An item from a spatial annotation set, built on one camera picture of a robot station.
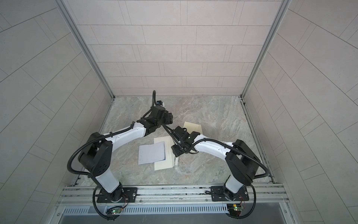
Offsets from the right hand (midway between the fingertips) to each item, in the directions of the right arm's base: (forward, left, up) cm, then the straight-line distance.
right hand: (175, 152), depth 83 cm
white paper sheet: (+1, +15, -1) cm, 15 cm away
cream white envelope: (-4, +3, -3) cm, 6 cm away
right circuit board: (-29, -29, -5) cm, 41 cm away
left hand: (+21, +1, +10) cm, 24 cm away
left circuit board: (-26, +29, 0) cm, 40 cm away
